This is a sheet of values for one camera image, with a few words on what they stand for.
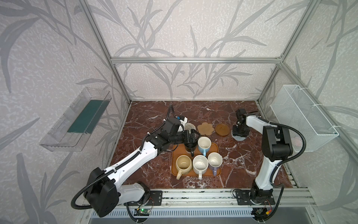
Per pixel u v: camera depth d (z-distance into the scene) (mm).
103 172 412
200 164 845
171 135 590
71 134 624
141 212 717
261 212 740
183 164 844
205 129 1029
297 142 722
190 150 830
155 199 735
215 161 858
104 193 386
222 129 1019
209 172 812
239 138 964
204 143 910
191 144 921
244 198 732
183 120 717
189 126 1029
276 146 520
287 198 753
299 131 489
